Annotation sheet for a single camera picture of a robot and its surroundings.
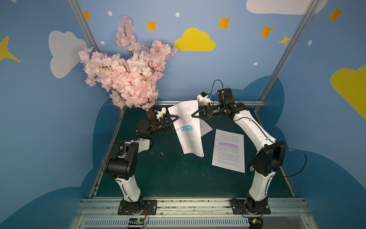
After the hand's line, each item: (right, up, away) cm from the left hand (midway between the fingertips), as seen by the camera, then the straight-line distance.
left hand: (180, 119), depth 78 cm
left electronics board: (-23, -53, -5) cm, 58 cm away
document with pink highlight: (+19, -6, +32) cm, 38 cm away
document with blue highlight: (+4, -4, -6) cm, 8 cm away
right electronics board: (+40, -54, -5) cm, 67 cm away
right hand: (+8, +2, -6) cm, 10 cm away
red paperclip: (-20, -22, +17) cm, 35 cm away
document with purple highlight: (+34, -22, +20) cm, 44 cm away
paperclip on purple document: (+26, -14, +26) cm, 39 cm away
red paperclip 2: (-13, -23, +17) cm, 32 cm away
